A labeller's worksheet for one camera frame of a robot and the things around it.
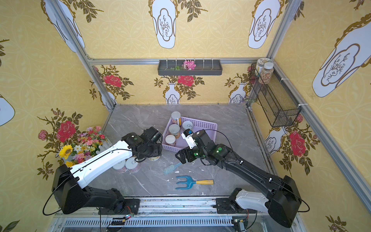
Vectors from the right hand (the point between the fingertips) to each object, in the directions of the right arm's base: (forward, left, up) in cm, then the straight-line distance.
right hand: (184, 148), depth 77 cm
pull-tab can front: (+24, 0, -11) cm, 27 cm away
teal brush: (-6, +10, -15) cm, 19 cm away
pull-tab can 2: (-6, +30, -11) cm, 33 cm away
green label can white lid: (+19, +8, -10) cm, 23 cm away
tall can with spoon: (+24, +7, -4) cm, 25 cm away
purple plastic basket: (+24, -16, -15) cm, 33 cm away
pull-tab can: (-3, +17, -7) cm, 19 cm away
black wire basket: (+25, -52, +10) cm, 59 cm away
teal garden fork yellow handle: (-12, -4, -16) cm, 20 cm away
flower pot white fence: (-1, +53, +1) cm, 53 cm away
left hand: (0, +20, -4) cm, 20 cm away
